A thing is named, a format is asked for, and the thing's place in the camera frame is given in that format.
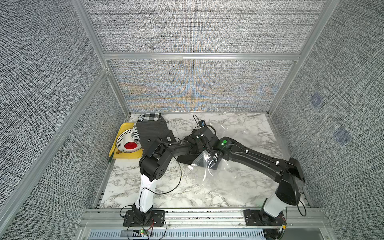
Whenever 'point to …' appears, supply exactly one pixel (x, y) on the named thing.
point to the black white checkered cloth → (149, 116)
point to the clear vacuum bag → (231, 170)
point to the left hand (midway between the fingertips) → (218, 151)
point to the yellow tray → (119, 154)
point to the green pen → (111, 158)
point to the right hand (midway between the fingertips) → (201, 134)
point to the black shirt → (205, 159)
